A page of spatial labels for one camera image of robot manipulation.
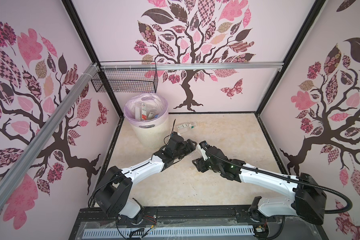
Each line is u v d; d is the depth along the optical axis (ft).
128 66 2.95
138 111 3.01
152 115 3.11
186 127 3.49
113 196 1.39
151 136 2.85
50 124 1.89
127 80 4.00
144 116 2.93
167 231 2.30
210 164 2.06
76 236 2.25
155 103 3.18
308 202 1.30
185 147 2.44
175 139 2.12
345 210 1.32
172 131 2.66
